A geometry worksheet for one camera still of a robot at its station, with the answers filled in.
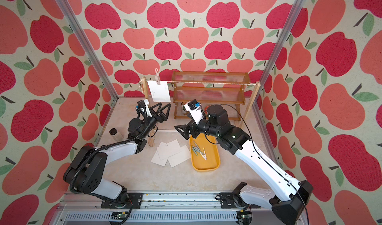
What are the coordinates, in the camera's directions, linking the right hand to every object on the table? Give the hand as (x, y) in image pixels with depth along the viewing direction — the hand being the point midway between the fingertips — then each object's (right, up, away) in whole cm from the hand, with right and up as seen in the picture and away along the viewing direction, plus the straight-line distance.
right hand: (183, 123), depth 65 cm
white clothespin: (+11, -21, +23) cm, 33 cm away
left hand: (-9, +7, +12) cm, 17 cm away
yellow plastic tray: (+11, -8, -5) cm, 14 cm away
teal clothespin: (+6, -19, +26) cm, 33 cm away
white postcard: (-13, -20, +28) cm, 37 cm away
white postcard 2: (-18, -24, +24) cm, 39 cm away
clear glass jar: (-44, -7, +25) cm, 51 cm away
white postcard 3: (-3, -23, +26) cm, 35 cm away
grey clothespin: (+7, -18, +27) cm, 33 cm away
